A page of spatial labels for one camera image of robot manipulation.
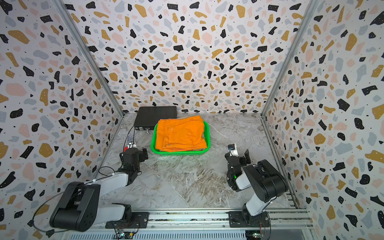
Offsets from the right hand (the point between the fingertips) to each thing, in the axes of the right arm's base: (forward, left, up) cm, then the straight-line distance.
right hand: (242, 151), depth 91 cm
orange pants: (+11, +37, +3) cm, 39 cm away
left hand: (-2, +64, +3) cm, 64 cm away
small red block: (+4, +77, -6) cm, 77 cm away
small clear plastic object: (+9, +74, -1) cm, 74 cm away
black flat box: (+35, +70, -7) cm, 78 cm away
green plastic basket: (-1, +31, -2) cm, 31 cm away
